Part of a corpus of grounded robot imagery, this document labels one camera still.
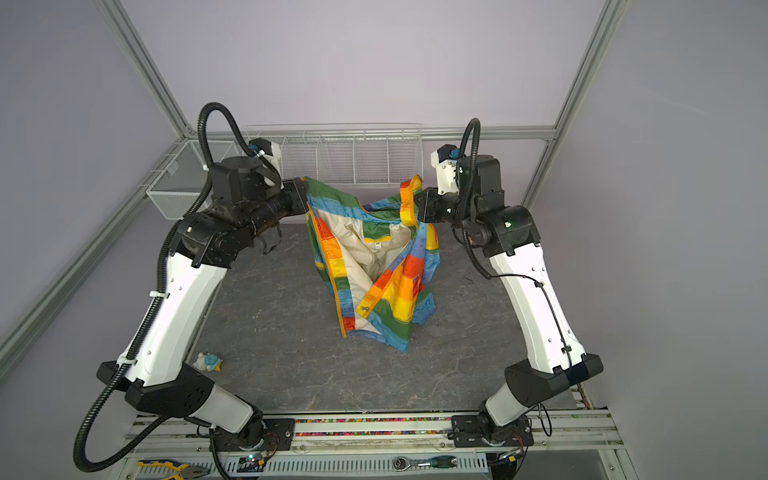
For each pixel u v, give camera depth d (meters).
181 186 0.84
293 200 0.55
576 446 0.73
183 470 0.69
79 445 0.35
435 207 0.56
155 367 0.39
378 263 0.90
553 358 0.40
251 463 0.72
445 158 0.54
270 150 0.53
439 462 0.69
